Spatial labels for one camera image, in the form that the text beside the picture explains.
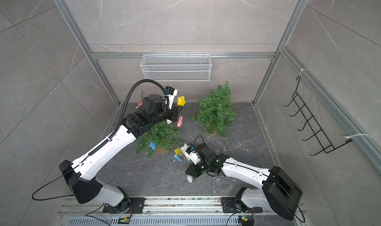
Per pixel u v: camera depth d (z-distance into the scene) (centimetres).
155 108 52
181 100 69
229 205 73
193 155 74
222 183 81
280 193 41
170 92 59
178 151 90
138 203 73
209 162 63
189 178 79
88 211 73
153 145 76
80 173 40
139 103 112
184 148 81
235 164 54
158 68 101
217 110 79
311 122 68
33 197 37
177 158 85
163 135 80
